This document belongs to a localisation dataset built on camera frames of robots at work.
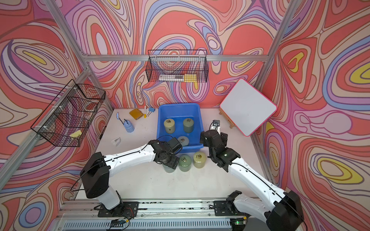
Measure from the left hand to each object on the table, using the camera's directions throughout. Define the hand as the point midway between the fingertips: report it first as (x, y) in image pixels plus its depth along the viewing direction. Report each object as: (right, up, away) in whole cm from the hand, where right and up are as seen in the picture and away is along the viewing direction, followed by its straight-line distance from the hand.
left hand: (173, 162), depth 83 cm
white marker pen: (-26, +29, +32) cm, 51 cm away
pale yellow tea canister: (-4, +21, +16) cm, 26 cm away
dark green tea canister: (+7, +1, -1) cm, 7 cm away
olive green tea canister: (+9, +22, +18) cm, 30 cm away
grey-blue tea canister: (-3, -4, +2) cm, 5 cm away
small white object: (-41, +10, +15) cm, 45 cm away
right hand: (+23, +16, -4) cm, 28 cm away
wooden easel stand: (+42, +21, +22) cm, 52 cm away
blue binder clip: (-22, +34, +36) cm, 54 cm away
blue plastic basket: (-9, +32, +29) cm, 44 cm away
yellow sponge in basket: (-48, +18, -11) cm, 53 cm away
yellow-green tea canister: (+15, +1, 0) cm, 15 cm away
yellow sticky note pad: (-33, +31, +32) cm, 55 cm away
